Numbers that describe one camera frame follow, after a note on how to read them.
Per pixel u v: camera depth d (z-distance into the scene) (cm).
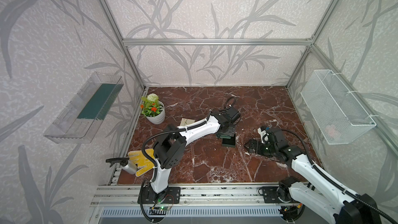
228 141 89
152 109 89
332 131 74
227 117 69
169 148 48
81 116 64
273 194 73
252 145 74
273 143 64
